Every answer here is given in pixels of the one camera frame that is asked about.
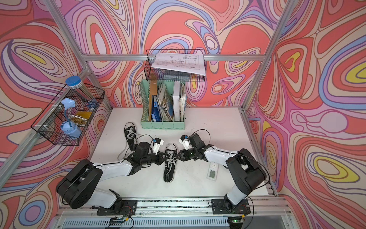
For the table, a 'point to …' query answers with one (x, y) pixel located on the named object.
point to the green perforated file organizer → (163, 104)
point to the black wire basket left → (65, 121)
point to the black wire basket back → (154, 74)
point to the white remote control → (213, 171)
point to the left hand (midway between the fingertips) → (170, 157)
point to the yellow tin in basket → (81, 118)
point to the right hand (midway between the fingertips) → (179, 160)
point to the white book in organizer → (176, 103)
